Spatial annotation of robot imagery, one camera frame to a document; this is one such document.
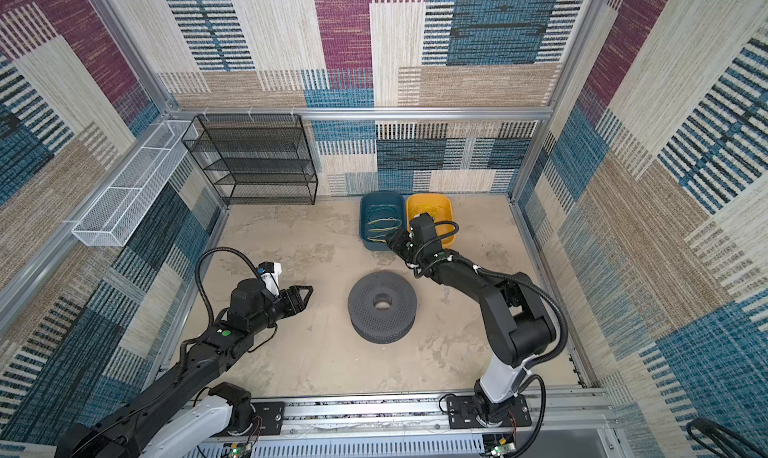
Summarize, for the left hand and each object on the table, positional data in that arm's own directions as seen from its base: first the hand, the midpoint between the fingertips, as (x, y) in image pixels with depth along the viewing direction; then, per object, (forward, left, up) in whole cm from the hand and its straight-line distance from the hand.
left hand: (307, 287), depth 82 cm
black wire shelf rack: (+49, +25, +5) cm, 55 cm away
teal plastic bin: (+37, -20, -13) cm, 44 cm away
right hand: (+15, -22, 0) cm, 27 cm away
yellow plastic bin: (+32, -43, -8) cm, 54 cm away
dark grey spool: (-9, -21, -6) cm, 24 cm away
